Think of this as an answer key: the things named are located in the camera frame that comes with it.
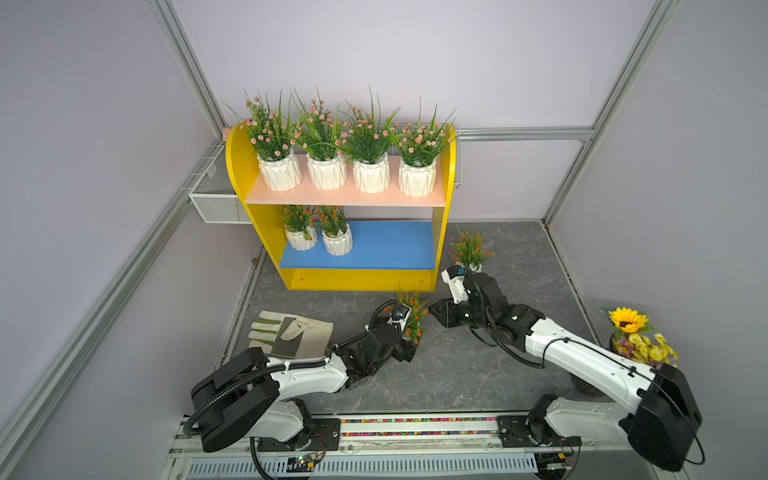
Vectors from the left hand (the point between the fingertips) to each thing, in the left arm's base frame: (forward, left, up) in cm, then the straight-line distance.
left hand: (406, 327), depth 84 cm
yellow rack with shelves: (+27, +1, +8) cm, 28 cm away
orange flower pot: (+26, +30, +19) cm, 44 cm away
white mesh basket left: (+29, +50, +27) cm, 64 cm away
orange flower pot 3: (0, -3, +11) cm, 11 cm away
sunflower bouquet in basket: (-14, -48, +18) cm, 53 cm away
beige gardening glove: (+3, +35, -8) cm, 36 cm away
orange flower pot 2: (+25, +19, +13) cm, 34 cm away
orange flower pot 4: (+20, -21, +8) cm, 30 cm away
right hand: (+2, -7, +8) cm, 11 cm away
